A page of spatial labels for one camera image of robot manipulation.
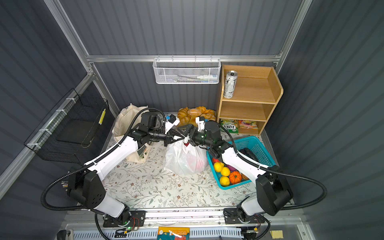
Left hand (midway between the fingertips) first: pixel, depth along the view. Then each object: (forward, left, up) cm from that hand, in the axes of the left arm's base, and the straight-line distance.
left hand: (184, 137), depth 76 cm
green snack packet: (+22, -33, -18) cm, 43 cm away
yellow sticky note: (-41, -41, -23) cm, 62 cm away
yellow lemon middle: (-11, -23, -20) cm, 32 cm away
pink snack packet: (+22, -45, -19) cm, 54 cm away
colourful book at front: (-38, +7, -24) cm, 45 cm away
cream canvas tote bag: (+18, +38, -7) cm, 43 cm away
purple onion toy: (-10, -26, -18) cm, 33 cm away
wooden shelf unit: (+28, -46, +8) cm, 54 cm away
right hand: (+1, +1, +2) cm, 3 cm away
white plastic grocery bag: (-4, +2, -15) cm, 15 cm away
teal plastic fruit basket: (+6, -42, -17) cm, 46 cm away
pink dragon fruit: (-7, -6, -13) cm, 16 cm away
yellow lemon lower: (-16, -21, -20) cm, 33 cm away
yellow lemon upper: (-9, -18, -17) cm, 27 cm away
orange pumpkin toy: (-15, -27, -18) cm, 36 cm away
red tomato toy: (-5, -17, -18) cm, 25 cm away
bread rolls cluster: (+35, -2, -20) cm, 41 cm away
